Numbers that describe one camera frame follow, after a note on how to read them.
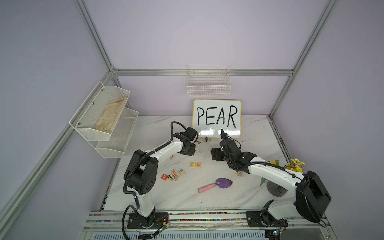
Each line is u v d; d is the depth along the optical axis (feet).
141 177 1.57
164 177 2.87
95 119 2.45
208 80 3.52
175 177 2.87
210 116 3.42
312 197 1.38
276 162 2.17
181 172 2.93
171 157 3.14
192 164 3.05
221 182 2.76
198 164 3.04
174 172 2.91
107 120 2.52
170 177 2.88
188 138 2.39
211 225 2.40
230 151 2.10
